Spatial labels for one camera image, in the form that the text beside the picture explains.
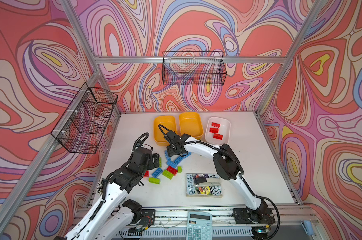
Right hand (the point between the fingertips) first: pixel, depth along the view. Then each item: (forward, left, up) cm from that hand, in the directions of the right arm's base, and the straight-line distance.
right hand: (176, 153), depth 97 cm
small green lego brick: (-12, -2, +2) cm, 12 cm away
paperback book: (-24, -9, +2) cm, 26 cm away
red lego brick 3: (+11, -30, +2) cm, 32 cm away
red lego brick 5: (-15, +17, +3) cm, 23 cm away
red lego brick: (+22, -29, +3) cm, 37 cm away
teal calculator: (-41, -11, +3) cm, 42 cm away
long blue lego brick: (-1, -8, +1) cm, 9 cm away
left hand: (-11, +13, +17) cm, 24 cm away
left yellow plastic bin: (+24, +6, +5) cm, 25 cm away
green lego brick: (-5, +11, -2) cm, 12 cm away
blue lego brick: (-4, +6, +6) cm, 9 cm away
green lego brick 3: (-15, +5, +2) cm, 16 cm away
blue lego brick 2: (-5, -1, +1) cm, 5 cm away
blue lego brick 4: (-14, +11, +3) cm, 18 cm away
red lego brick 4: (-12, +3, +2) cm, 13 cm away
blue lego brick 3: (-8, +3, +2) cm, 9 cm away
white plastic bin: (+17, -35, +2) cm, 39 cm away
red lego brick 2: (+16, -27, +3) cm, 32 cm away
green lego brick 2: (-18, +13, +2) cm, 22 cm away
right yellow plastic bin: (+22, -10, +5) cm, 25 cm away
